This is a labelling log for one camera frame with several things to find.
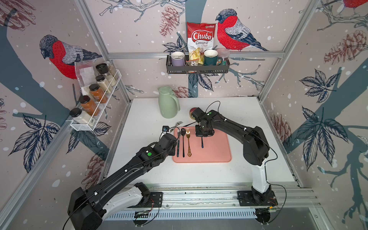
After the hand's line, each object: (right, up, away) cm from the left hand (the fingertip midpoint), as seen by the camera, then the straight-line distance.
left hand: (173, 141), depth 79 cm
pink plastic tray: (+11, -8, +14) cm, 19 cm away
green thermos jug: (-5, +23, +17) cm, 29 cm away
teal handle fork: (+1, -7, +14) cm, 16 cm away
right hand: (+16, +2, +13) cm, 20 cm away
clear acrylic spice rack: (-37, +19, -4) cm, 41 cm away
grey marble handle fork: (+1, +8, +26) cm, 27 cm away
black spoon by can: (+7, +6, +25) cm, 27 cm away
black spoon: (+5, +2, +22) cm, 22 cm away
